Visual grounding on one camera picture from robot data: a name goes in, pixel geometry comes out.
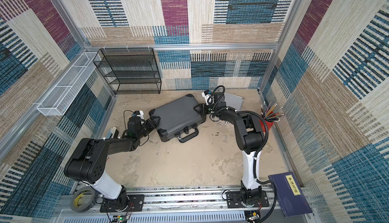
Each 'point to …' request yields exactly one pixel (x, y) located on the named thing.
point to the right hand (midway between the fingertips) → (199, 110)
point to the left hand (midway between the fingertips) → (159, 122)
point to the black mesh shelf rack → (129, 71)
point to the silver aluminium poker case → (233, 101)
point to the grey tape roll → (81, 198)
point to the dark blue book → (290, 197)
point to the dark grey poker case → (178, 117)
